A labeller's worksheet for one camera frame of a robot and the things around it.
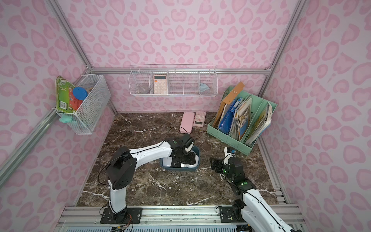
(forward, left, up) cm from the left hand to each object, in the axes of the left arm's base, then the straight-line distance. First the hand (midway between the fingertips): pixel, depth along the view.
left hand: (193, 159), depth 88 cm
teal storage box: (+6, -2, +1) cm, 6 cm away
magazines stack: (+18, -29, +16) cm, 38 cm away
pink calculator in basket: (+41, +21, +25) cm, 53 cm away
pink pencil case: (+33, +4, -5) cm, 34 cm away
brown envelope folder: (+26, -22, +27) cm, 44 cm away
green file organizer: (+24, -39, +19) cm, 50 cm away
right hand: (-1, -13, +4) cm, 14 cm away
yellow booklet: (+12, -39, +20) cm, 46 cm away
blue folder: (+23, -22, +10) cm, 33 cm away
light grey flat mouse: (0, +16, -3) cm, 17 cm away
